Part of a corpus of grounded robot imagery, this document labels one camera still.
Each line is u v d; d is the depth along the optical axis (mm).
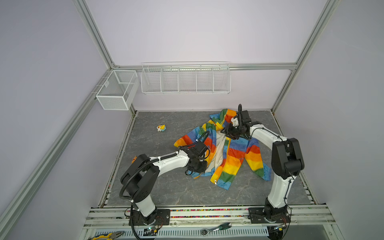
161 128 1052
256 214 735
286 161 519
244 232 707
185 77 992
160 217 738
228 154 938
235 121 905
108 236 681
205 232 694
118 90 1023
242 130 760
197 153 696
